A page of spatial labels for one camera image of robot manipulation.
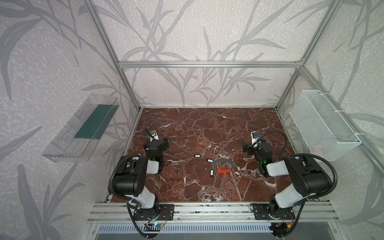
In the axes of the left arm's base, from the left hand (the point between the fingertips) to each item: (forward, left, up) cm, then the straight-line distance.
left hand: (157, 133), depth 94 cm
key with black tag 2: (-22, -34, -8) cm, 41 cm away
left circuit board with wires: (-48, -5, -10) cm, 49 cm away
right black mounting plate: (-42, -60, +2) cm, 74 cm away
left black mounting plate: (-42, -9, -6) cm, 43 cm away
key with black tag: (-11, -25, -9) cm, 29 cm away
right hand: (0, -60, -1) cm, 60 cm away
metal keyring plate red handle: (-20, -44, -9) cm, 49 cm away
